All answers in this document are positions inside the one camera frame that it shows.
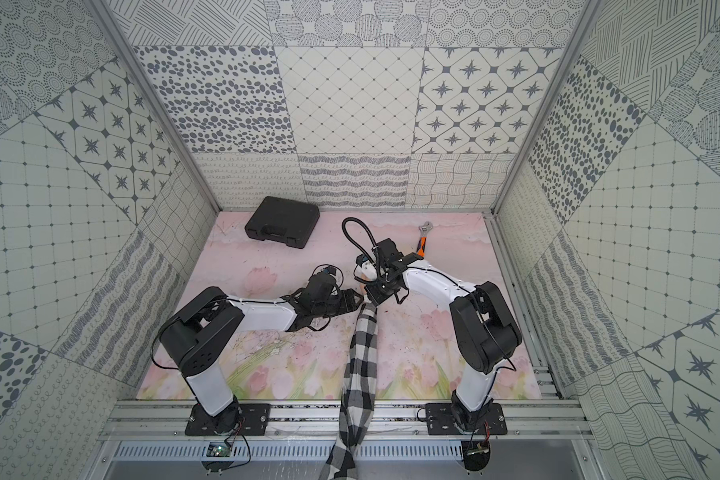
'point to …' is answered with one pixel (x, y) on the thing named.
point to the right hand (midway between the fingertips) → (375, 297)
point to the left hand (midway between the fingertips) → (366, 308)
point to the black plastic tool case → (283, 219)
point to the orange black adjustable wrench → (424, 230)
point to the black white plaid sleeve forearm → (358, 396)
